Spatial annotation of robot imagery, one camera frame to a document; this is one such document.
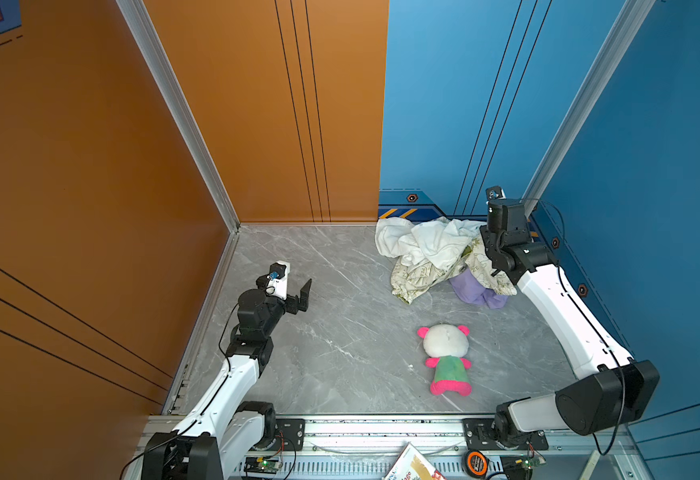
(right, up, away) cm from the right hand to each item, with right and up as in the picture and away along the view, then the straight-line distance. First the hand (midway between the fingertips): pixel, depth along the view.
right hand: (506, 221), depth 76 cm
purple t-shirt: (-4, -20, +15) cm, 25 cm away
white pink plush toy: (-13, -34, +7) cm, 37 cm away
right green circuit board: (+3, -58, -7) cm, 58 cm away
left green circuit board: (-61, -59, -6) cm, 85 cm away
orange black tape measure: (-12, -56, -9) cm, 58 cm away
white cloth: (-12, -5, +19) cm, 24 cm away
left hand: (-56, -14, +5) cm, 58 cm away
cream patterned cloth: (-22, -18, +23) cm, 37 cm away
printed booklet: (-26, -56, -9) cm, 63 cm away
